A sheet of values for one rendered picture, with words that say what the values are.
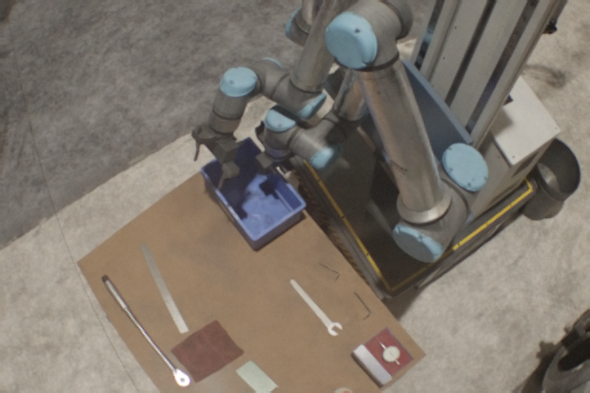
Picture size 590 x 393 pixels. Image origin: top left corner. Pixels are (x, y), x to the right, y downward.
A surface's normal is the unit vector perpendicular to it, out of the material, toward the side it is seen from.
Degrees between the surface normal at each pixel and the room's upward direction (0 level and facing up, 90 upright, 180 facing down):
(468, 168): 5
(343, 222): 0
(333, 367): 0
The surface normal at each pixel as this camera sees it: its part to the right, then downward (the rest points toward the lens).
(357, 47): -0.66, 0.61
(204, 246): 0.09, -0.40
